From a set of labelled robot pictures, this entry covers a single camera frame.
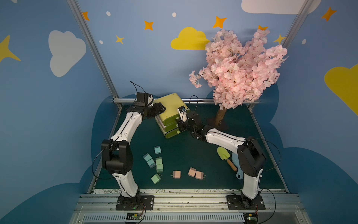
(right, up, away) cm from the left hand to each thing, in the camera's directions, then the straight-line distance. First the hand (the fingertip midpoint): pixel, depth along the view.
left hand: (161, 108), depth 90 cm
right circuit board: (+50, -60, -16) cm, 80 cm away
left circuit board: (-12, -59, -18) cm, 62 cm away
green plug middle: (-1, -37, -3) cm, 37 cm away
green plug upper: (-2, -34, -1) cm, 34 cm away
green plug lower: (-2, -43, -9) cm, 44 cm away
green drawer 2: (+6, -13, +3) cm, 15 cm away
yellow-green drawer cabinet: (+7, +5, +6) cm, 10 cm away
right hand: (+12, -6, -1) cm, 13 cm away
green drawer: (+7, -8, -3) cm, 11 cm away
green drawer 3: (+7, -17, +7) cm, 20 cm away
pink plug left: (+10, -41, -7) cm, 43 cm away
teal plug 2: (-9, -32, +1) cm, 34 cm away
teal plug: (-3, -28, +4) cm, 29 cm away
